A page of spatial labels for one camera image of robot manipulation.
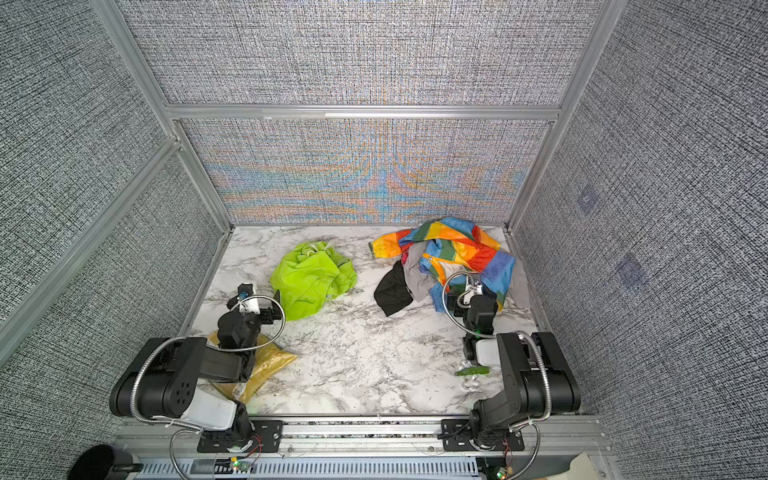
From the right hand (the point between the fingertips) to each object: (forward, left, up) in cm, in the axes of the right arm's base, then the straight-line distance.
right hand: (470, 288), depth 93 cm
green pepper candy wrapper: (-24, +2, -6) cm, 24 cm away
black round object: (-45, +87, +1) cm, 98 cm away
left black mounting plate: (-39, +57, -6) cm, 69 cm away
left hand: (-3, +65, +4) cm, 65 cm away
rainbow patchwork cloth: (+14, +4, +5) cm, 15 cm away
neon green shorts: (+3, +49, +4) cm, 50 cm away
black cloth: (+2, +24, -5) cm, 25 cm away
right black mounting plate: (-39, +9, -5) cm, 40 cm away
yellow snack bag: (-22, +58, 0) cm, 62 cm away
